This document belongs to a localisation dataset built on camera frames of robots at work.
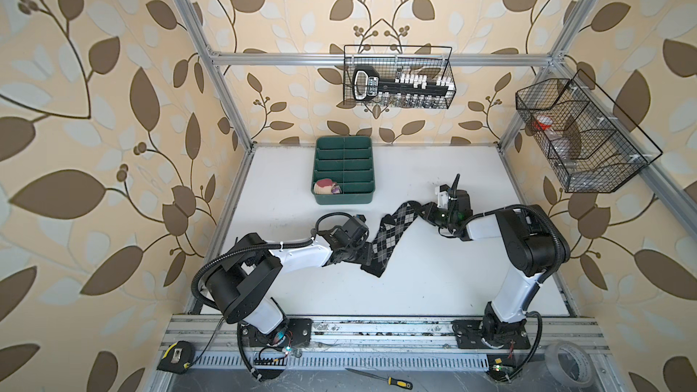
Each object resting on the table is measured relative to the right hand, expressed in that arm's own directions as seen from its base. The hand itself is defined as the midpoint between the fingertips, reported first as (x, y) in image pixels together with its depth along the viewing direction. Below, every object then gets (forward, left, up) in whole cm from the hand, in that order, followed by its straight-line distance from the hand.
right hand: (417, 212), depth 99 cm
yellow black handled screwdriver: (-49, +15, 0) cm, 51 cm away
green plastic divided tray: (+16, +27, +6) cm, 32 cm away
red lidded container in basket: (+10, -34, +33) cm, 48 cm away
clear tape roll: (-46, -33, -2) cm, 57 cm away
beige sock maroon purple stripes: (+6, +33, +9) cm, 35 cm away
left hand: (-16, +18, +1) cm, 24 cm away
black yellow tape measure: (-42, +70, +2) cm, 82 cm away
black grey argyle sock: (-7, +11, 0) cm, 13 cm away
